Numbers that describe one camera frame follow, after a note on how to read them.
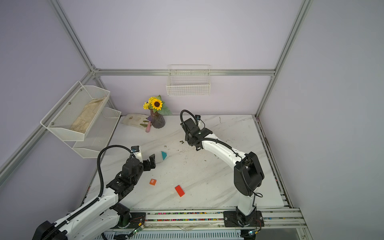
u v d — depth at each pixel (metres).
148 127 1.11
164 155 0.98
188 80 0.96
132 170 0.62
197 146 0.60
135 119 1.18
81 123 0.75
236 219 0.65
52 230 0.40
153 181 0.86
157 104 0.95
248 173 0.47
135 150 0.71
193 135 0.64
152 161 0.76
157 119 1.12
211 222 0.73
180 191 0.82
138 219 0.74
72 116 0.78
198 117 0.76
